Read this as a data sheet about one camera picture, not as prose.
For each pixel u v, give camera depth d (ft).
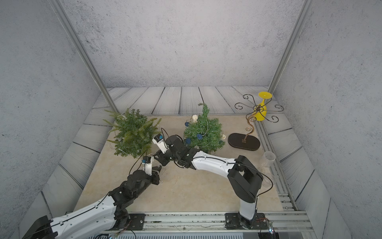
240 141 3.36
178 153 2.05
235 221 2.39
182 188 2.78
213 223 2.43
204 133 2.37
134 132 2.25
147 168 2.36
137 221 2.40
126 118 2.44
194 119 2.41
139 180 1.99
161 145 2.33
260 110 2.63
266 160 2.50
